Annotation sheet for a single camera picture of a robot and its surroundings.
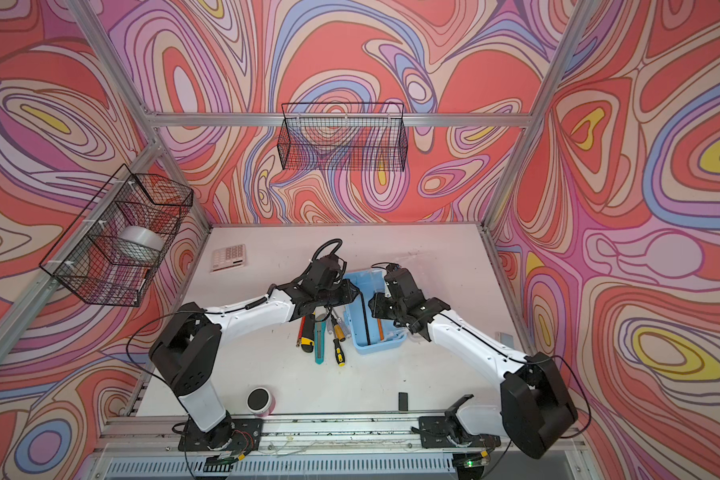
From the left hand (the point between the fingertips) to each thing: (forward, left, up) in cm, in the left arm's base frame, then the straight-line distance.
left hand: (363, 289), depth 87 cm
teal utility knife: (-11, +13, -11) cm, 21 cm away
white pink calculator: (+20, +51, -11) cm, 56 cm away
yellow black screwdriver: (-11, +8, -12) cm, 18 cm away
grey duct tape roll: (-1, +53, +21) cm, 57 cm away
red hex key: (-7, +19, -11) cm, 24 cm away
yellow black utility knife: (-11, +17, -11) cm, 22 cm away
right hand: (-6, -4, -2) cm, 7 cm away
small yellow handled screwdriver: (-8, +7, -11) cm, 16 cm away
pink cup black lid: (-29, +26, -7) cm, 39 cm away
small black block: (-28, -11, -12) cm, 32 cm away
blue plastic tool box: (-9, -7, -12) cm, 16 cm away
